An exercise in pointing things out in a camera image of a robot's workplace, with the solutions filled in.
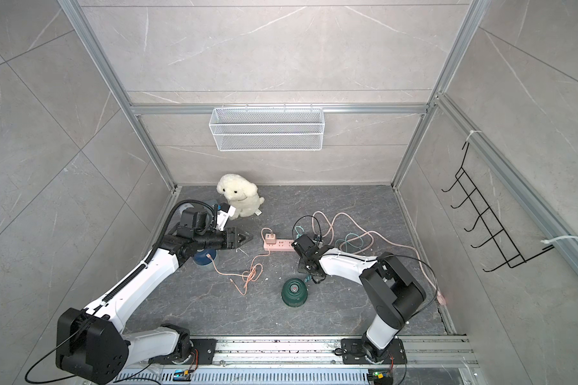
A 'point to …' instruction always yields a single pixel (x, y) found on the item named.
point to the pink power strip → (282, 245)
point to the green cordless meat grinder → (294, 293)
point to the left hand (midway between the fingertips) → (250, 235)
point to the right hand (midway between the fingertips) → (308, 266)
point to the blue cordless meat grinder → (201, 259)
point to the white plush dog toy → (241, 193)
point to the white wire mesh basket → (267, 129)
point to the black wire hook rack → (514, 258)
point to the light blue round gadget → (181, 208)
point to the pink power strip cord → (330, 227)
